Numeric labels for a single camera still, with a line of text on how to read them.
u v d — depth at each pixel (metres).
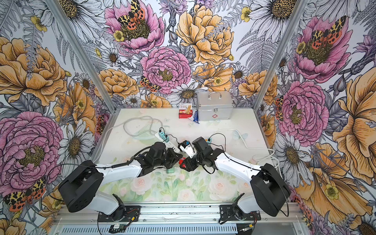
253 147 0.98
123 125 1.11
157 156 0.69
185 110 1.16
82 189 0.44
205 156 0.66
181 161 0.81
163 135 0.97
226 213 0.74
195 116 1.12
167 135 0.95
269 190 0.42
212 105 1.07
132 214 0.73
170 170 0.87
